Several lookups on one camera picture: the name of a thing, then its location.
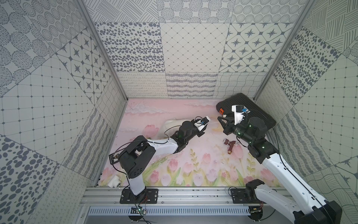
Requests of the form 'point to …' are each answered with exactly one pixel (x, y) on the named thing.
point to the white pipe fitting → (115, 182)
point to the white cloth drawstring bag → (171, 126)
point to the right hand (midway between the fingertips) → (218, 119)
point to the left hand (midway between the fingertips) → (204, 116)
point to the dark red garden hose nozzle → (226, 142)
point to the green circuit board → (141, 210)
